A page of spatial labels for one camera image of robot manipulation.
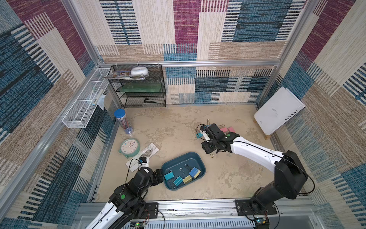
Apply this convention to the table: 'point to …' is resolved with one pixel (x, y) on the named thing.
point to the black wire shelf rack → (139, 85)
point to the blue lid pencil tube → (120, 114)
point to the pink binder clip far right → (231, 129)
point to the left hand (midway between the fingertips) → (158, 171)
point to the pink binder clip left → (211, 155)
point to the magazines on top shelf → (126, 75)
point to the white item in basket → (100, 102)
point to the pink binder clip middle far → (224, 129)
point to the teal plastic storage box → (183, 170)
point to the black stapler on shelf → (149, 100)
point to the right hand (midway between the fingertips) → (205, 143)
